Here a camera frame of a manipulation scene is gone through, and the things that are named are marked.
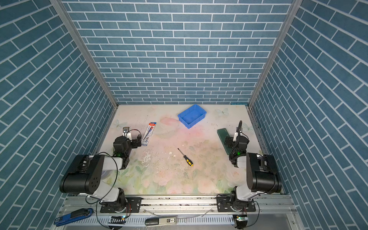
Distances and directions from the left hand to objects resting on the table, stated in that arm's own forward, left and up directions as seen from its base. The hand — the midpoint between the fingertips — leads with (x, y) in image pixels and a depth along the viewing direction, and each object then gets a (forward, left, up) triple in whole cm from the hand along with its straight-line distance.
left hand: (135, 134), depth 93 cm
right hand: (0, -68, 0) cm, 68 cm away
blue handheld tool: (-44, +18, -3) cm, 48 cm away
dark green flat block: (+5, -60, -6) cm, 61 cm away
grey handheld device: (-46, -21, -2) cm, 51 cm away
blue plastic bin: (+21, -38, -5) cm, 44 cm away
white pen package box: (+5, -7, -6) cm, 11 cm away
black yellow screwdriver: (-15, -35, -5) cm, 39 cm away
